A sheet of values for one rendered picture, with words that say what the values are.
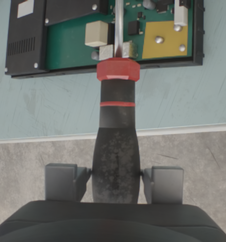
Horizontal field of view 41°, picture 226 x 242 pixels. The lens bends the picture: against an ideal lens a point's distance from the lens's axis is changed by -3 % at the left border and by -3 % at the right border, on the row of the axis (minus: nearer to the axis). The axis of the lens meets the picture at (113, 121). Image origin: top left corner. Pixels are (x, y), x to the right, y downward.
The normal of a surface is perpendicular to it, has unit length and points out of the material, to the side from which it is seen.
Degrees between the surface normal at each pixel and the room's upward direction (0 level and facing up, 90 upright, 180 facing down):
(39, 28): 0
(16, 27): 0
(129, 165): 71
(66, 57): 0
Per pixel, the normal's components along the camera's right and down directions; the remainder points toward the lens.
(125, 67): -0.03, 0.00
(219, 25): -0.65, -0.02
